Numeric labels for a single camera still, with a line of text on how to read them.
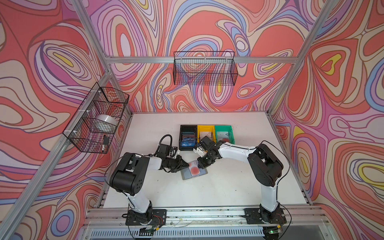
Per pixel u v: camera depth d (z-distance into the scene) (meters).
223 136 1.03
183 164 0.87
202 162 0.82
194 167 0.89
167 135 0.83
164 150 0.78
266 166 0.51
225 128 1.02
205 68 0.96
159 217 0.72
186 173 0.88
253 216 0.73
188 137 1.01
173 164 0.82
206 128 1.08
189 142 0.99
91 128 0.74
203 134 1.05
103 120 0.72
